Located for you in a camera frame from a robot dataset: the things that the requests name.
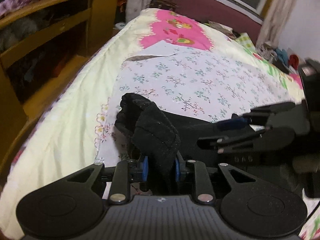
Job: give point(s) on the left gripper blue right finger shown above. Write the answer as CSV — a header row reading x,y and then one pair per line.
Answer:
x,y
177,169

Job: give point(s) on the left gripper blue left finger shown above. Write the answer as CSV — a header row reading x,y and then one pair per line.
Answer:
x,y
144,165

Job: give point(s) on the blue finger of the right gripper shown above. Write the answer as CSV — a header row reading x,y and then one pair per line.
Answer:
x,y
257,116
234,141

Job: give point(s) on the black pants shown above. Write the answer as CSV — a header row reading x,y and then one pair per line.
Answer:
x,y
161,135

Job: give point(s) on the blue cloth pile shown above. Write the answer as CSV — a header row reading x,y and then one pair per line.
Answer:
x,y
282,56

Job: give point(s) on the red cloth item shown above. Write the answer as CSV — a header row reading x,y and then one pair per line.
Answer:
x,y
293,61

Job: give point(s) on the floral patchwork bed quilt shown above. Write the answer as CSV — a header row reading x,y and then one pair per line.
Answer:
x,y
76,177

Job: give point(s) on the green checkered cloth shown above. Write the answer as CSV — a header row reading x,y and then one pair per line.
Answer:
x,y
245,41

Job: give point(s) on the beige folded fabric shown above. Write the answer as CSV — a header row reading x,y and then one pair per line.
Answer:
x,y
228,31

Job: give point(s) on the right beige curtain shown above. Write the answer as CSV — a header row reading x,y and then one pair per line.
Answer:
x,y
275,21

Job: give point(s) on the maroon headboard cushion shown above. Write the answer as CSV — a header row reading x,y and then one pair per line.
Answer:
x,y
213,10

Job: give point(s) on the brown handbag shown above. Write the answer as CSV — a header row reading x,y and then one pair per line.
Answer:
x,y
163,4

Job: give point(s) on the wooden tv cabinet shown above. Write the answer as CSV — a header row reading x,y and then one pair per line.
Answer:
x,y
43,46

